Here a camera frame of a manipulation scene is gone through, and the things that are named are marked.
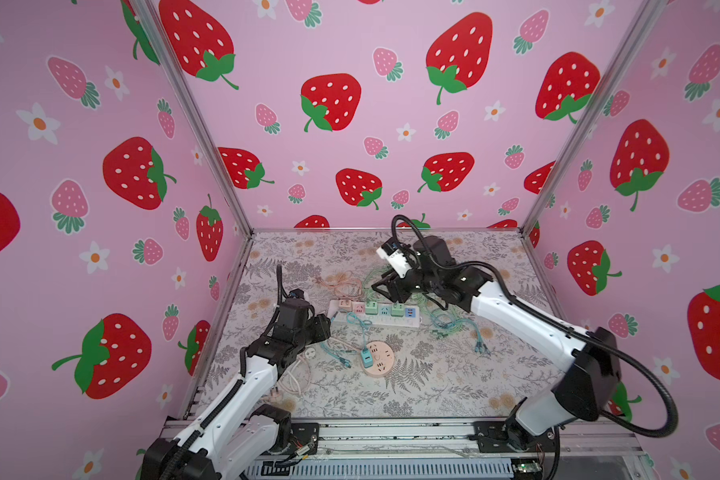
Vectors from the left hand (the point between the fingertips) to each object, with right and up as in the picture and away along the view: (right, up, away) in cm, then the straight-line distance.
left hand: (323, 321), depth 84 cm
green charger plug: (+14, +2, +7) cm, 15 cm away
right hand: (+15, +13, -8) cm, 21 cm away
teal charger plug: (+12, -9, -3) cm, 16 cm away
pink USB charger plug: (+6, +3, +7) cm, 10 cm away
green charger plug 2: (+22, +2, +7) cm, 23 cm away
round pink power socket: (+17, -11, +2) cm, 20 cm away
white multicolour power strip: (+26, -1, +9) cm, 28 cm away
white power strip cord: (-7, -16, +1) cm, 18 cm away
